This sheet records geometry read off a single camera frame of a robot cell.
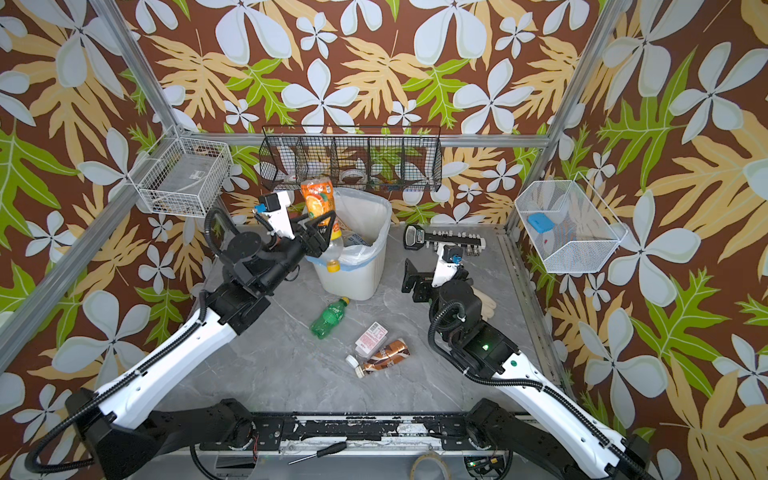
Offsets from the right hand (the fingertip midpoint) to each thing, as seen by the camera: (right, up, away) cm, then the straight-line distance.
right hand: (422, 260), depth 68 cm
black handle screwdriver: (-22, -46, +4) cm, 51 cm away
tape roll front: (+3, -48, +4) cm, 48 cm away
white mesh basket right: (+45, +9, +15) cm, 48 cm away
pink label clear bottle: (-14, -25, +17) cm, 33 cm away
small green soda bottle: (-26, -18, +26) cm, 40 cm away
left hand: (-21, +11, -6) cm, 25 cm away
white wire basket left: (-67, +25, +17) cm, 74 cm away
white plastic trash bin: (-16, -8, +23) cm, 29 cm away
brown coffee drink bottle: (-8, -27, +14) cm, 31 cm away
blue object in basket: (+37, +11, +19) cm, 43 cm away
